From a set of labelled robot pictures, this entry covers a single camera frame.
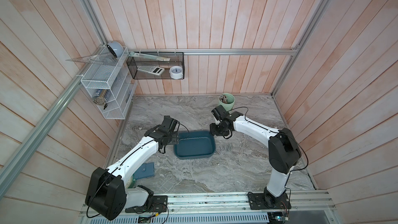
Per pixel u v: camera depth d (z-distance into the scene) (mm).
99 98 760
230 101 995
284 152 482
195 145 954
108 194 395
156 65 1021
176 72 949
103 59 861
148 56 911
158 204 727
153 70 979
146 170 821
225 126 663
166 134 638
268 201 650
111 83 716
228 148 922
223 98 952
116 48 826
